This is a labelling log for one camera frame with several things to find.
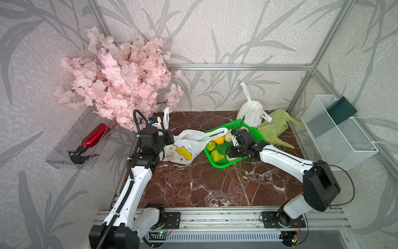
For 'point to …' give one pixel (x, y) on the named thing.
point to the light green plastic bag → (271, 131)
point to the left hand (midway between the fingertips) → (171, 129)
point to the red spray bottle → (89, 141)
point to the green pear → (216, 156)
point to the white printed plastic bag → (251, 112)
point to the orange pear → (219, 140)
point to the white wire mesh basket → (342, 146)
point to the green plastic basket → (215, 149)
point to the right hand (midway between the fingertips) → (227, 150)
